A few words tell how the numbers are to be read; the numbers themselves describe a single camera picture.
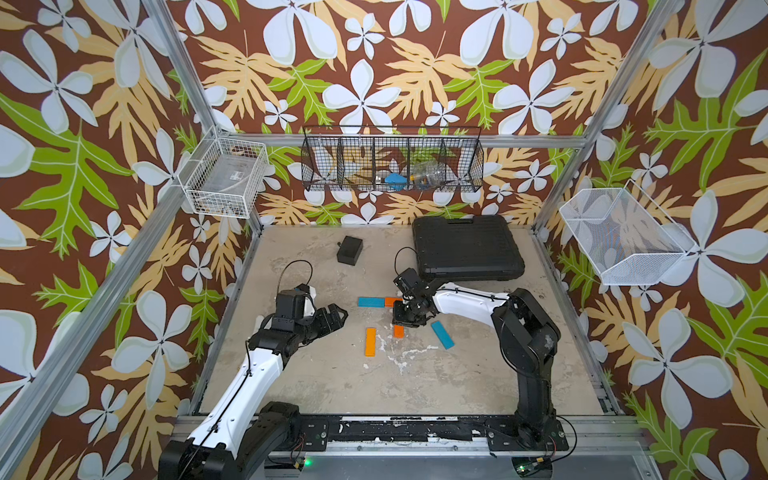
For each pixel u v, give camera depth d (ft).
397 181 3.06
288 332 2.01
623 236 2.63
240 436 1.38
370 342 2.95
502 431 2.31
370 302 3.24
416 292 2.44
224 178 2.79
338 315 2.42
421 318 2.62
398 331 2.98
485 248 3.57
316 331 2.36
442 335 3.04
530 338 1.67
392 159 3.23
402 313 2.75
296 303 2.10
